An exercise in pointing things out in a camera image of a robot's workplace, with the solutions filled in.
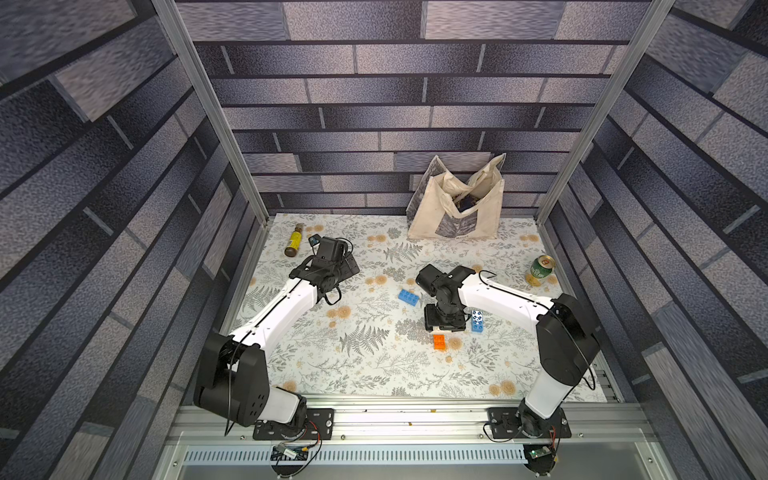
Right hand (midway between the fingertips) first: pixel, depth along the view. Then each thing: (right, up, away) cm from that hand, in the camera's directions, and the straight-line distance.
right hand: (435, 326), depth 86 cm
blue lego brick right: (+14, +1, +4) cm, 14 cm away
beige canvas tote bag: (+4, +37, +7) cm, 38 cm away
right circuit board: (+24, -28, -14) cm, 39 cm away
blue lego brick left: (-7, +7, +9) cm, 14 cm away
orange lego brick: (+1, -5, +1) cm, 5 cm away
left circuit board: (-39, -26, -15) cm, 50 cm away
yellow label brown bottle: (-48, +26, +22) cm, 59 cm away
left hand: (-27, +18, +1) cm, 33 cm away
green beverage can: (+35, +17, +6) cm, 40 cm away
